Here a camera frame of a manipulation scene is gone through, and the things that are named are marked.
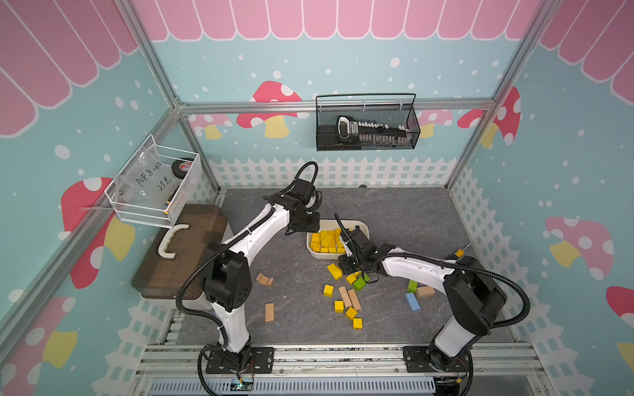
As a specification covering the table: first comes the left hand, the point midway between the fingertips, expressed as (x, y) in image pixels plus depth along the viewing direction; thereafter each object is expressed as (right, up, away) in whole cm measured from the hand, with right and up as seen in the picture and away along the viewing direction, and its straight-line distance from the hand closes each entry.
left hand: (313, 230), depth 88 cm
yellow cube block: (+5, -21, -2) cm, 22 cm away
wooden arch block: (-18, -19, +2) cm, 26 cm away
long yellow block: (+1, -6, +9) cm, 11 cm away
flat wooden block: (-15, -28, -5) cm, 32 cm away
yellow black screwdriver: (+58, -10, +8) cm, 59 cm away
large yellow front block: (+5, -4, +11) cm, 13 cm away
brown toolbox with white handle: (-41, -5, -14) cm, 44 cm away
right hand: (+11, -12, +2) cm, 16 cm away
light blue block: (+35, -25, -3) cm, 43 cm away
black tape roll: (-43, +21, -8) cm, 49 cm away
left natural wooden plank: (+11, -23, -2) cm, 26 cm away
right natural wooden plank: (+14, -24, -3) cm, 28 cm away
